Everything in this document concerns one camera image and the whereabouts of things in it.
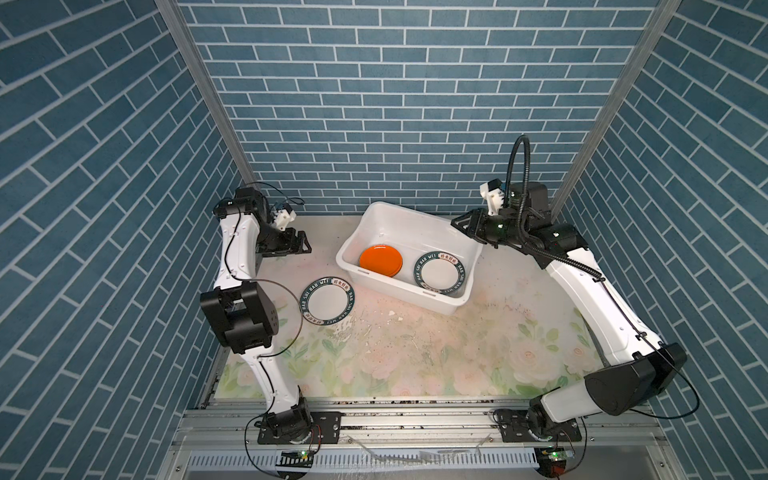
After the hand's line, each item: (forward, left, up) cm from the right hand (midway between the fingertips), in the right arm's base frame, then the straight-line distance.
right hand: (450, 219), depth 72 cm
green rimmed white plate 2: (-5, +36, -35) cm, 51 cm away
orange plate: (+10, +19, -30) cm, 37 cm away
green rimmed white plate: (+8, -1, -34) cm, 35 cm away
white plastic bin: (+22, +10, -29) cm, 37 cm away
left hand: (0, +43, -15) cm, 45 cm away
